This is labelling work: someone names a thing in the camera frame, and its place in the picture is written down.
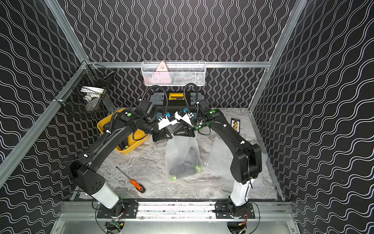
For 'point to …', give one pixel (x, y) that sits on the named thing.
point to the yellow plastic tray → (132, 139)
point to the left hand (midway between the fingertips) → (170, 133)
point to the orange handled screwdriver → (139, 187)
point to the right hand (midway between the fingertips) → (175, 131)
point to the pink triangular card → (161, 76)
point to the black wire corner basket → (88, 75)
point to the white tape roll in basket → (91, 92)
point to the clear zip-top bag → (182, 157)
